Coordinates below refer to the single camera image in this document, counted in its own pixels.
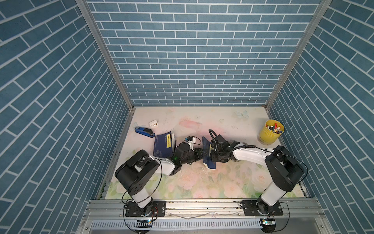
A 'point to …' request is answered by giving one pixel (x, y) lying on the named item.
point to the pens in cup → (274, 128)
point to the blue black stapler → (145, 131)
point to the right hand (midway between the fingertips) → (211, 159)
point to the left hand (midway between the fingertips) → (211, 155)
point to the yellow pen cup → (270, 132)
